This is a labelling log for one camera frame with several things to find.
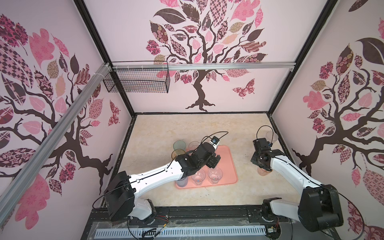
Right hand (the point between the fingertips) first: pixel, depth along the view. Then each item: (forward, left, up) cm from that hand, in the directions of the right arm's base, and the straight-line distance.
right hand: (258, 159), depth 87 cm
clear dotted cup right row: (+17, -12, +1) cm, 21 cm away
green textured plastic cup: (+9, +48, +4) cm, 49 cm away
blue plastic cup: (-12, +45, -4) cm, 47 cm away
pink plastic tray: (-5, +20, -9) cm, 22 cm away
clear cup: (-9, +36, -5) cm, 37 cm away
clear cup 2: (-7, +26, -4) cm, 28 cm away
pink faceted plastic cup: (-7, -2, -3) cm, 8 cm away
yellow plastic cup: (+2, +49, +6) cm, 49 cm away
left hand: (-2, +29, +11) cm, 31 cm away
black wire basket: (+46, +75, +29) cm, 92 cm away
